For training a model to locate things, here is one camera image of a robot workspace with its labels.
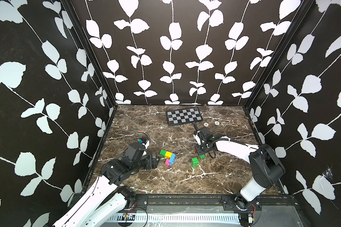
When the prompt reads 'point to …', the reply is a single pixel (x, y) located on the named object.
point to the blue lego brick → (172, 158)
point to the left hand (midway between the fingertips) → (156, 157)
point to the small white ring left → (206, 124)
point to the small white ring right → (217, 123)
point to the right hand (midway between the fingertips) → (197, 147)
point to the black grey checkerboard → (183, 116)
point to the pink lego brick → (166, 163)
